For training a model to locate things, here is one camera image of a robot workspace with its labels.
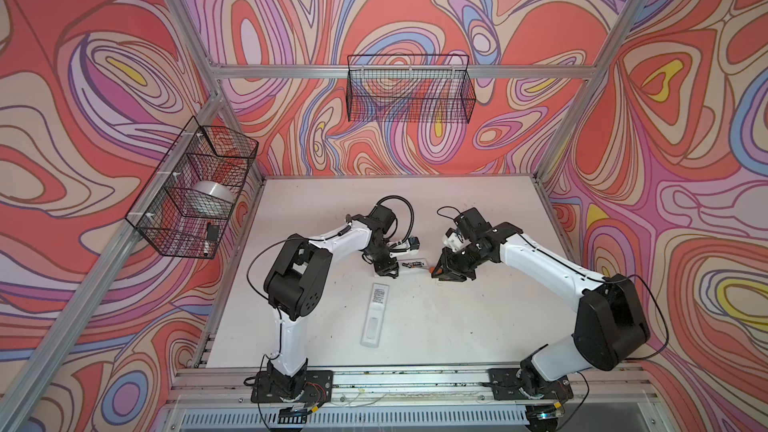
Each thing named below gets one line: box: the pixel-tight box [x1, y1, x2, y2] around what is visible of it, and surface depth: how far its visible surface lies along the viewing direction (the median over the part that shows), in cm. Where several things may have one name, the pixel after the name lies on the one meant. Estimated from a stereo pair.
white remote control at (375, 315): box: [360, 283, 389, 348], surface depth 86 cm
